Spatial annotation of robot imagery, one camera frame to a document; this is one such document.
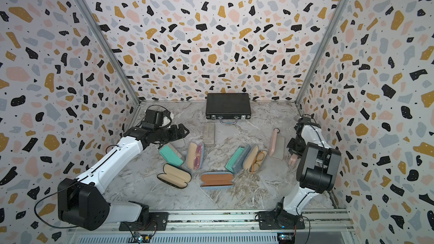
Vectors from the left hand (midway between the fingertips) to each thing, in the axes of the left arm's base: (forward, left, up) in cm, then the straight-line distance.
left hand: (184, 133), depth 82 cm
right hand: (-5, -58, -13) cm, 60 cm away
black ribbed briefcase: (+31, -22, -15) cm, 41 cm away
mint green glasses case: (-3, +11, -15) cm, 19 cm away
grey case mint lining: (-9, -26, -11) cm, 30 cm away
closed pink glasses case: (-10, -54, -11) cm, 56 cm away
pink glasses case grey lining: (-4, -48, -13) cm, 50 cm away
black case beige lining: (-15, +6, -17) cm, 23 cm away
